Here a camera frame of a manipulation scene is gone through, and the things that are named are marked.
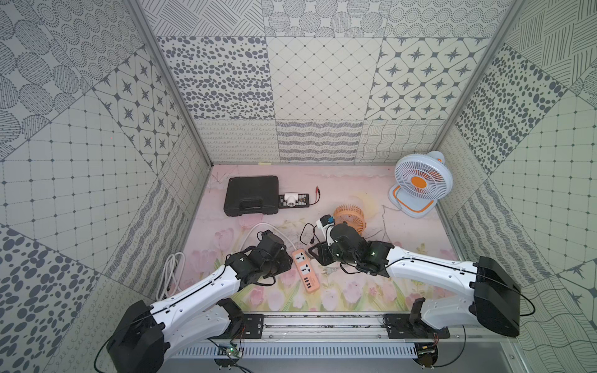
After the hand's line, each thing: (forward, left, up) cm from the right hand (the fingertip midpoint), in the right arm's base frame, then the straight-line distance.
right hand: (313, 251), depth 78 cm
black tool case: (+28, +28, -5) cm, 40 cm away
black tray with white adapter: (+27, +9, -7) cm, 29 cm away
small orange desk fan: (+15, -15, 0) cm, 21 cm away
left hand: (0, +8, -3) cm, 9 cm away
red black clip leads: (+33, -2, -11) cm, 35 cm away
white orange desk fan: (+25, -41, +9) cm, 49 cm away
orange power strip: (-4, +2, -11) cm, 12 cm away
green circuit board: (-27, +26, -12) cm, 40 cm away
